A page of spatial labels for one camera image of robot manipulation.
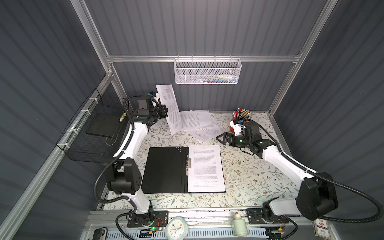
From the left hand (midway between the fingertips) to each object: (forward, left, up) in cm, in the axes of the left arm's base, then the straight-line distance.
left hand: (166, 108), depth 85 cm
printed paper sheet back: (+16, -18, -26) cm, 35 cm away
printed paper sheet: (-28, -21, -28) cm, 45 cm away
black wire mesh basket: (-18, +35, +1) cm, 39 cm away
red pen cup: (+3, -43, -14) cm, 45 cm away
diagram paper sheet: (+3, -25, -27) cm, 37 cm away
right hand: (-17, -31, -9) cm, 37 cm away
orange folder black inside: (-26, +3, -28) cm, 38 cm away
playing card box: (-59, -73, -25) cm, 97 cm away
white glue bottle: (-57, -33, -20) cm, 68 cm away
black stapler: (-55, +30, -24) cm, 67 cm away
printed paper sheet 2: (+8, 0, +2) cm, 8 cm away
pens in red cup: (+7, -49, -13) cm, 51 cm away
